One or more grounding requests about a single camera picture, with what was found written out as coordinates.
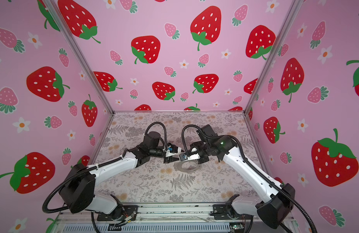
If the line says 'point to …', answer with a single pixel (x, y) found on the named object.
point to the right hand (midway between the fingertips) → (190, 150)
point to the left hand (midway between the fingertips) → (183, 153)
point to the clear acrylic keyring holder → (189, 166)
